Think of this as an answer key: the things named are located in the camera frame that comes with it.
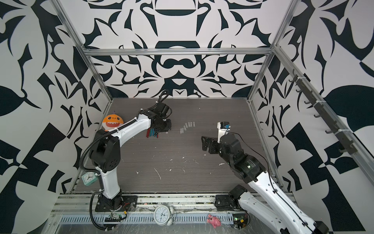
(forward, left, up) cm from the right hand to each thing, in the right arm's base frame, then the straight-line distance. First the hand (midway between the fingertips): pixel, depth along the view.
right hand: (208, 135), depth 72 cm
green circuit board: (-32, -14, -25) cm, 43 cm away
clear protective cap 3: (+23, +10, -24) cm, 34 cm away
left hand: (+16, +23, -14) cm, 31 cm away
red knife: (+14, +31, -23) cm, 41 cm away
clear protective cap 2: (+23, +11, -24) cm, 34 cm away
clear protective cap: (+18, +15, -23) cm, 33 cm away
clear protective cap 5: (+23, +6, -23) cm, 34 cm away
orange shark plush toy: (+20, +59, -14) cm, 64 cm away
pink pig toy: (-32, -2, -21) cm, 39 cm away
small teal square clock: (-13, +64, -21) cm, 69 cm away
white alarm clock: (-30, +22, -19) cm, 42 cm away
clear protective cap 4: (+23, +8, -23) cm, 34 cm away
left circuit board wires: (-31, +46, -24) cm, 60 cm away
